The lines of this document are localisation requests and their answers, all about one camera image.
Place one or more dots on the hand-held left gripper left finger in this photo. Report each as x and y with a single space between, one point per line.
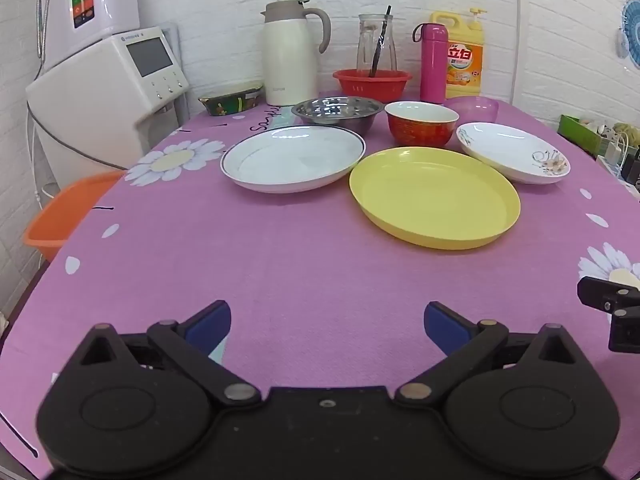
210 321

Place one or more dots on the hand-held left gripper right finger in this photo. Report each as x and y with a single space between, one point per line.
445 327

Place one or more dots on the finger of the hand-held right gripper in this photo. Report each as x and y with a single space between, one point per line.
597 292

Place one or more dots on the stainless steel bowl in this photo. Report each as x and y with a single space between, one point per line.
335 112

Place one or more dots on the purple floral tablecloth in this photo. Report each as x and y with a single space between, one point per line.
250 260

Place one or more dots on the yellow plastic plate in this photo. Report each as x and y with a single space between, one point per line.
432 195

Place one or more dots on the white power strip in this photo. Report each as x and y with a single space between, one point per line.
617 152

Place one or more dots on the green cardboard box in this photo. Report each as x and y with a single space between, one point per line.
575 130

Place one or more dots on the white floral plate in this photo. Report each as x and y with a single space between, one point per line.
510 152

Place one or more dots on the orange plastic basin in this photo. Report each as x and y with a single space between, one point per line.
65 215

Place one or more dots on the white plate with dark rim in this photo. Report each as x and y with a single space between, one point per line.
292 160

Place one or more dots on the red ceramic bowl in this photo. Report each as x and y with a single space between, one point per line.
420 127

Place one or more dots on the green patterned food container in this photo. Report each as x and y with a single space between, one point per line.
230 102

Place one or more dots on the purple plastic bowl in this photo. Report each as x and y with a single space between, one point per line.
475 107

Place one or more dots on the white water dispenser with screen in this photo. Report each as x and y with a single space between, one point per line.
95 105

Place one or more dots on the red plastic basket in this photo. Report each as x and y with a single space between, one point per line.
372 89

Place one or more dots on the pink thermos bottle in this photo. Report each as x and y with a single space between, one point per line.
433 65

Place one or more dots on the yellow detergent bottle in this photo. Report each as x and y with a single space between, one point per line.
465 60

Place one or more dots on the cream thermal carafe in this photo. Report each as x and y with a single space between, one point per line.
290 55

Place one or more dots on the glass pitcher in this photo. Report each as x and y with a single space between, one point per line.
364 45

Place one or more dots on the blue fan wall decoration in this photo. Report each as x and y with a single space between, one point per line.
632 30

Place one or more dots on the white wall water purifier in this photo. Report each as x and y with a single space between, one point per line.
115 0

